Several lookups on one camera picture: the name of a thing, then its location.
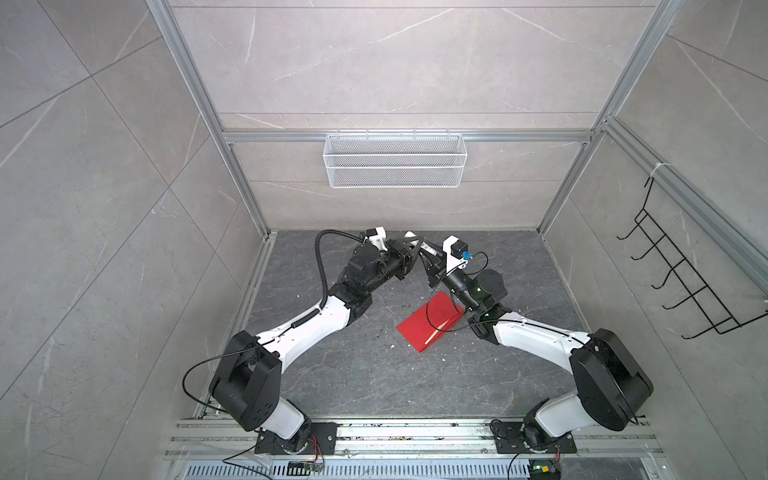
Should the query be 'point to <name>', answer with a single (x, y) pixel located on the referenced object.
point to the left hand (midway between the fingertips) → (426, 234)
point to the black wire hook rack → (722, 319)
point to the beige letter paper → (436, 331)
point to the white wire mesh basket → (394, 161)
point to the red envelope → (426, 325)
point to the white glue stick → (409, 233)
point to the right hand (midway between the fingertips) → (422, 243)
